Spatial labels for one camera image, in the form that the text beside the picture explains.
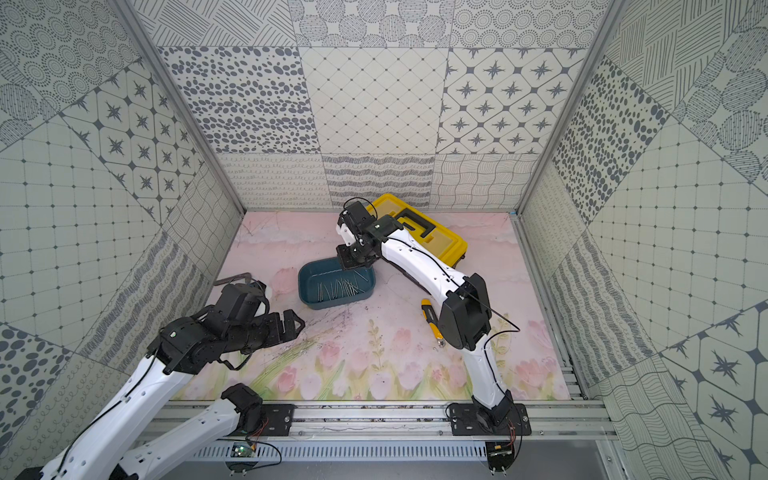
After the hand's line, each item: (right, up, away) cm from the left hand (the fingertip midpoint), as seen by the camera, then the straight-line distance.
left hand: (290, 323), depth 70 cm
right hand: (+11, +12, +14) cm, 21 cm away
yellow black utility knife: (+37, -5, +21) cm, 42 cm away
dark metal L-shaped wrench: (-26, +7, +32) cm, 42 cm away
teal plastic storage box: (+1, +5, +29) cm, 29 cm away
